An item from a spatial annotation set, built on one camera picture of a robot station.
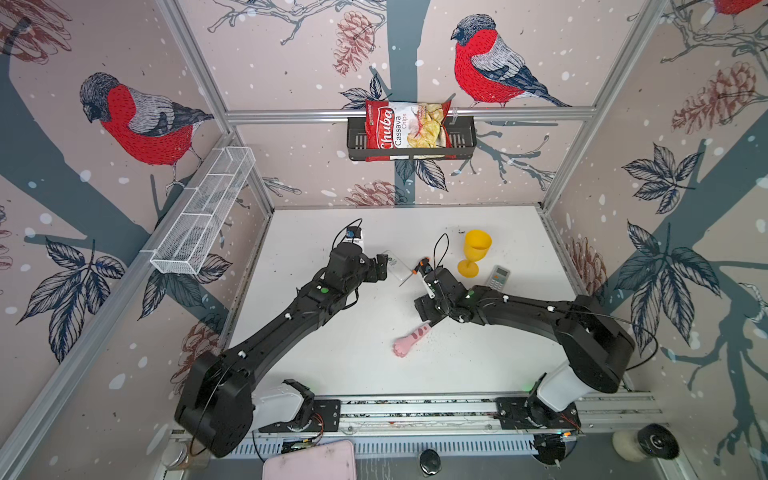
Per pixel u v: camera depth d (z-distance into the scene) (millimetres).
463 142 941
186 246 713
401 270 990
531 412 657
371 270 726
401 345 845
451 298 685
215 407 398
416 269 956
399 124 876
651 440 611
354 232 699
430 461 598
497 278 983
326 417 729
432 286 703
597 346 444
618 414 750
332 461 657
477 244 933
